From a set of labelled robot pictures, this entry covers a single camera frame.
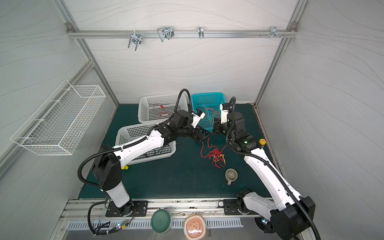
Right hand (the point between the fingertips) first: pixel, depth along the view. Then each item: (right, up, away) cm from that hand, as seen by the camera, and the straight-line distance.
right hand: (218, 114), depth 75 cm
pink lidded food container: (-12, -51, -9) cm, 53 cm away
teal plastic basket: (-1, +10, +44) cm, 45 cm away
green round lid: (-27, -45, -13) cm, 54 cm away
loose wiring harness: (-46, -52, -6) cm, 70 cm away
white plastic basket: (-44, +7, +44) cm, 62 cm away
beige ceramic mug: (+9, -34, +9) cm, 37 cm away
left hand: (-4, -8, +3) cm, 9 cm away
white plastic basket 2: (-57, -13, +20) cm, 62 cm away
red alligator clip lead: (-38, +2, +40) cm, 55 cm away
